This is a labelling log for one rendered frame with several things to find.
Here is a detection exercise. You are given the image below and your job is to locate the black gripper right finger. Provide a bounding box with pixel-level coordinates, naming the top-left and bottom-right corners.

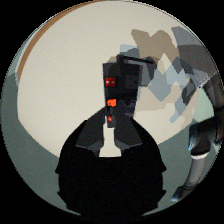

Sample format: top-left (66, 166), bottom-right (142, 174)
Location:
top-left (109, 105), bottom-right (167, 172)

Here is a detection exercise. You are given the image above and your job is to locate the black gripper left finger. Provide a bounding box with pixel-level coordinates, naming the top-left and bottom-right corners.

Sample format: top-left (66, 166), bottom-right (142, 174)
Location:
top-left (55, 105), bottom-right (109, 174)

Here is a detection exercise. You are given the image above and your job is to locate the black power strip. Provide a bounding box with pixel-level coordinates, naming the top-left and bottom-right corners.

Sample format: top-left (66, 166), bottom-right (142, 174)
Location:
top-left (102, 54), bottom-right (154, 118)

